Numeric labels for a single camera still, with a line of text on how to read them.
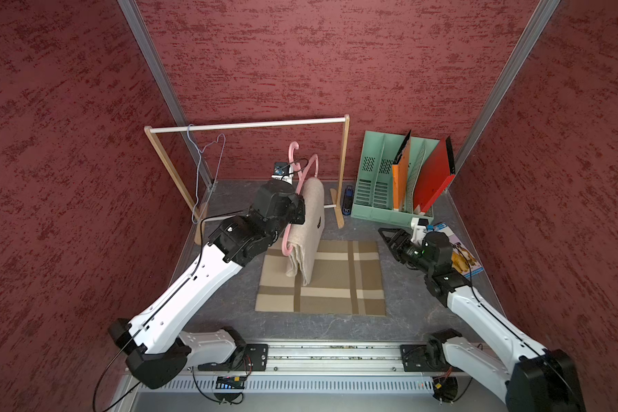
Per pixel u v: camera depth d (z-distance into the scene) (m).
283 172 0.54
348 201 1.11
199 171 1.15
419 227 0.75
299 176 0.70
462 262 0.94
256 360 0.73
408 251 0.70
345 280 0.90
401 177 0.89
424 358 0.73
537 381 0.38
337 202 1.08
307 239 0.68
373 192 1.18
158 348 0.37
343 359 0.76
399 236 0.72
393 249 0.70
